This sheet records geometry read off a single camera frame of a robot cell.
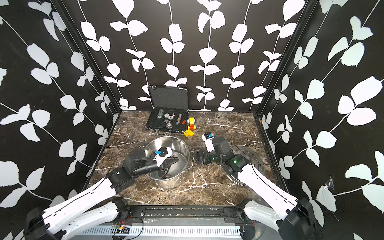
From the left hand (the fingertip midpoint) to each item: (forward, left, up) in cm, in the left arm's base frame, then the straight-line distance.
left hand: (177, 157), depth 69 cm
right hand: (+6, -10, -4) cm, 13 cm away
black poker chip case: (+51, +9, -22) cm, 57 cm away
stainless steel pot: (-6, +1, -6) cm, 9 cm away
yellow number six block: (+29, -5, -21) cm, 37 cm away
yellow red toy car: (+40, -7, -20) cm, 45 cm away
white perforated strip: (-27, +7, -23) cm, 36 cm away
